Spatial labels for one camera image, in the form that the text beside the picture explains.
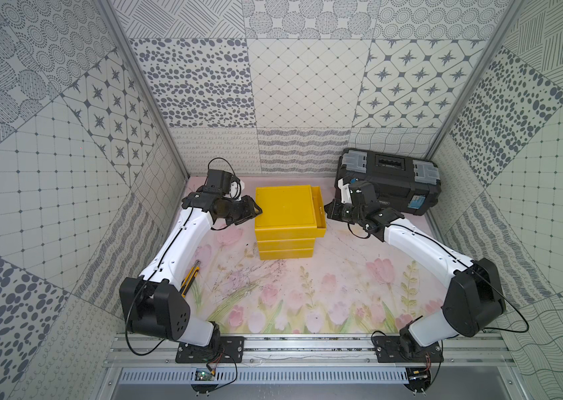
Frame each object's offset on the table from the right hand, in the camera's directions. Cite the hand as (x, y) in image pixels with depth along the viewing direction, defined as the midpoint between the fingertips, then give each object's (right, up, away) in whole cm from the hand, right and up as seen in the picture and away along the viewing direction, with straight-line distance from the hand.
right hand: (325, 210), depth 85 cm
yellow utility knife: (-49, -25, +3) cm, 55 cm away
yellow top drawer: (-13, -7, -4) cm, 16 cm away
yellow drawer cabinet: (-13, -3, -7) cm, 15 cm away
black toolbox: (+35, +9, +10) cm, 38 cm away
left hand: (-23, +1, -4) cm, 24 cm away
